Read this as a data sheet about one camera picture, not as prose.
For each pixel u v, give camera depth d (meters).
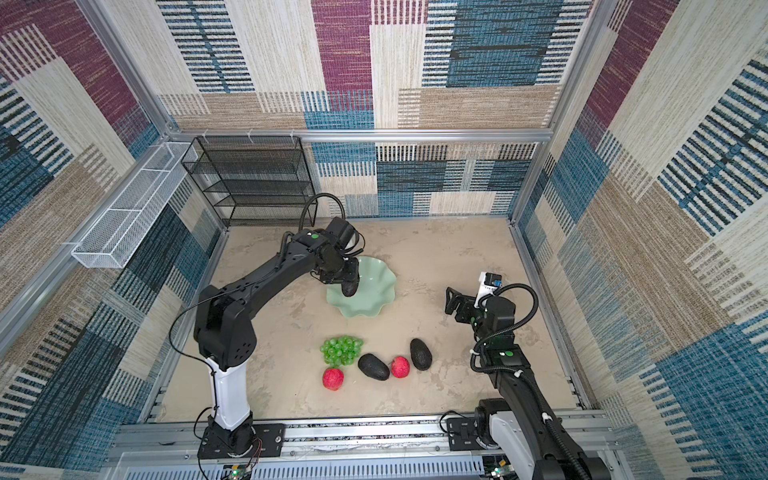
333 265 0.74
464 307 0.73
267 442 0.73
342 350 0.82
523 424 0.51
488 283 0.71
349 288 0.87
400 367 0.81
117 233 0.73
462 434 0.73
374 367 0.81
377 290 1.01
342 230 0.72
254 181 1.11
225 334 0.49
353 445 0.73
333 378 0.78
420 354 0.81
